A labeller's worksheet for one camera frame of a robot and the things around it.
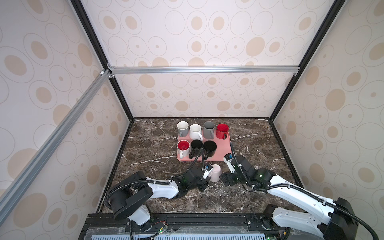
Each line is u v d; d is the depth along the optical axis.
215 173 0.81
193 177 0.66
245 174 0.59
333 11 0.69
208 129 1.00
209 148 0.92
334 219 0.41
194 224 0.75
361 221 0.38
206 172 0.73
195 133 1.02
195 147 1.00
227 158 0.72
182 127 1.04
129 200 0.43
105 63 0.87
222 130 1.06
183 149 0.99
